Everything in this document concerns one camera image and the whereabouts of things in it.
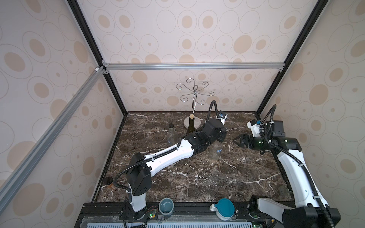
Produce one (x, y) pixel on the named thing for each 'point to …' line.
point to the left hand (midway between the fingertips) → (229, 126)
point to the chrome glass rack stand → (195, 94)
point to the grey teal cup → (166, 207)
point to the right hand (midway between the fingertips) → (245, 141)
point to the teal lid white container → (225, 209)
